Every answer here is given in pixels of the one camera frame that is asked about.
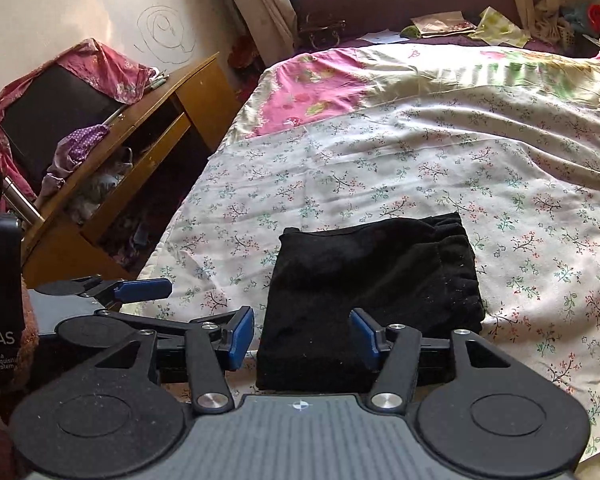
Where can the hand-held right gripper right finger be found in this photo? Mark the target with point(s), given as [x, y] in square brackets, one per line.
[364, 332]

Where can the red plastic item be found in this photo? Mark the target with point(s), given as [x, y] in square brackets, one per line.
[599, 16]

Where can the pink floral cloth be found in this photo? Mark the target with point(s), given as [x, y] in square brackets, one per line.
[115, 70]

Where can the purple dotted cloth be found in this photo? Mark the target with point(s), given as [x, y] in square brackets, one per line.
[80, 142]

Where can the red cloth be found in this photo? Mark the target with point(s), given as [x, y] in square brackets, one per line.
[241, 52]

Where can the wooden cabinet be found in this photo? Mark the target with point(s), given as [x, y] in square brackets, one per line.
[200, 90]

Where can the pile of clothes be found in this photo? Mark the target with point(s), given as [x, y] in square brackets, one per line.
[555, 22]

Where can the silver metal rod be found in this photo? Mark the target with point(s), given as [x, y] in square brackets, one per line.
[22, 202]

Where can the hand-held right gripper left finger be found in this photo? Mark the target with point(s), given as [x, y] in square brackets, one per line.
[241, 335]

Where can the green floral cloth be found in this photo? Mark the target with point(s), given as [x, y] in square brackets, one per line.
[500, 27]

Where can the maroon upholstered bench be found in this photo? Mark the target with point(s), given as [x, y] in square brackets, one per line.
[380, 5]

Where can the black television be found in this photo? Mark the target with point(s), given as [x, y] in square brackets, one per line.
[55, 115]

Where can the grey clothes bundle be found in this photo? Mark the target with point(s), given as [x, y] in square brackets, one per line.
[105, 180]

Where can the dark handbag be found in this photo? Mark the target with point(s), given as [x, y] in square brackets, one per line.
[325, 35]

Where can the white paper sheet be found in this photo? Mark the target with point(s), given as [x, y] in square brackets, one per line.
[379, 36]

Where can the black pants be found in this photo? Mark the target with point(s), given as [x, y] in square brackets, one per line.
[360, 270]

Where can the paper packet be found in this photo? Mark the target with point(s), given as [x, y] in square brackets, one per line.
[442, 24]

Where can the white floral bed sheet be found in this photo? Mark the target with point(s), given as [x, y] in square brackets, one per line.
[380, 160]

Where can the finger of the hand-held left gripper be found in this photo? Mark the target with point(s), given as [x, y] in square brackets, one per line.
[145, 290]
[170, 324]

